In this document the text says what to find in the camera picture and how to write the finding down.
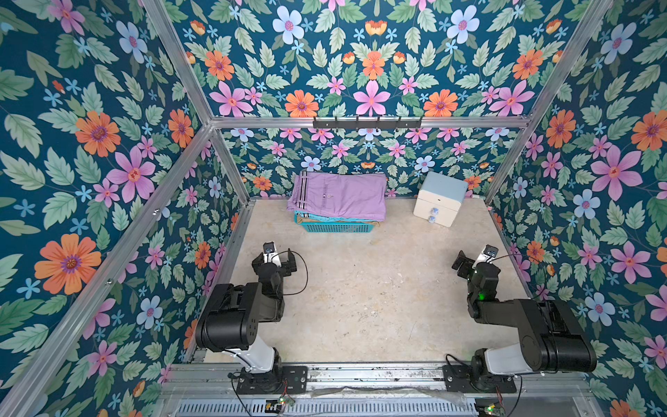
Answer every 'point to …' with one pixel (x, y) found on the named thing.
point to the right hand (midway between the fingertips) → (475, 254)
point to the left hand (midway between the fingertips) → (276, 249)
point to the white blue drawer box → (439, 198)
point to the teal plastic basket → (314, 223)
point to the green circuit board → (287, 400)
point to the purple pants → (359, 196)
